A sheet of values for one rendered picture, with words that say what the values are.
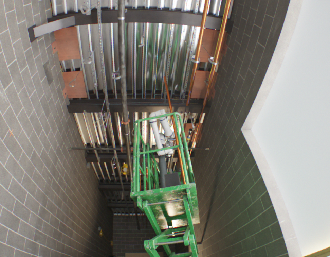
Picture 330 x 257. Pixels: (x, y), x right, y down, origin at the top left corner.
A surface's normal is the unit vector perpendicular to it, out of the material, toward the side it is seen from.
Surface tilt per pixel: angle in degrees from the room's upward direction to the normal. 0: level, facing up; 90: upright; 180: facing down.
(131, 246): 90
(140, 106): 180
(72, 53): 180
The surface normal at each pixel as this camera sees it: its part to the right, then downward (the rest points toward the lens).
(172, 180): -0.18, -0.68
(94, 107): 0.09, 0.71
